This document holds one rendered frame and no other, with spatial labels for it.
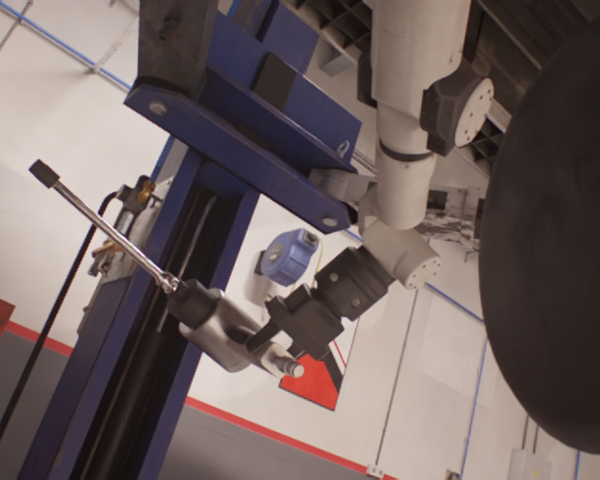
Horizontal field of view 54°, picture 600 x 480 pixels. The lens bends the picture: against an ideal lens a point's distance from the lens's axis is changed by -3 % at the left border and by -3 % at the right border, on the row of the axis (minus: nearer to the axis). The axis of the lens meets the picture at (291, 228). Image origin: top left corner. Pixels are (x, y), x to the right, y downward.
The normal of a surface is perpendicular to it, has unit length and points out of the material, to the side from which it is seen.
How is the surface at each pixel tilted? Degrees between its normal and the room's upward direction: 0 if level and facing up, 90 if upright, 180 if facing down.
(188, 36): 180
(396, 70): 162
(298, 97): 90
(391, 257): 98
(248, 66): 90
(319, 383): 90
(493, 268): 103
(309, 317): 129
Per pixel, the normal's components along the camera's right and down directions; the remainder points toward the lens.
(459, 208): -0.22, -0.47
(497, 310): -0.98, -0.14
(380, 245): -0.42, -0.37
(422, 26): -0.13, 0.78
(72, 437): 0.57, -0.19
